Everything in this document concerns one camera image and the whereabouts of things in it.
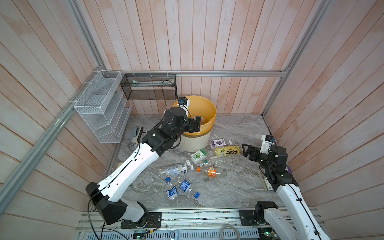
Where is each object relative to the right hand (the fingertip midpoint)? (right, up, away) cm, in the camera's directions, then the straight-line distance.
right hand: (249, 145), depth 80 cm
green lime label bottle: (-27, -8, +13) cm, 31 cm away
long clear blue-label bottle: (-40, -14, +5) cm, 43 cm away
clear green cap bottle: (-17, -10, +9) cm, 22 cm away
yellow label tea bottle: (-5, -4, +14) cm, 15 cm away
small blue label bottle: (-42, -25, -2) cm, 49 cm away
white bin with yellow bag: (-27, +2, +8) cm, 28 cm away
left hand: (-32, +14, -11) cm, 36 cm away
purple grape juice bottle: (-13, 0, +19) cm, 23 cm away
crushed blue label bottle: (-35, -22, 0) cm, 41 cm away
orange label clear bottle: (-20, -16, +5) cm, 26 cm away
